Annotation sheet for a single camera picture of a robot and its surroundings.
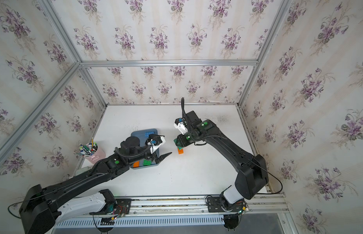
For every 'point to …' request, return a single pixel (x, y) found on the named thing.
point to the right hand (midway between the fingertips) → (181, 142)
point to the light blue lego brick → (147, 133)
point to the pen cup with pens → (92, 153)
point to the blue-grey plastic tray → (143, 136)
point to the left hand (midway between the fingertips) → (168, 144)
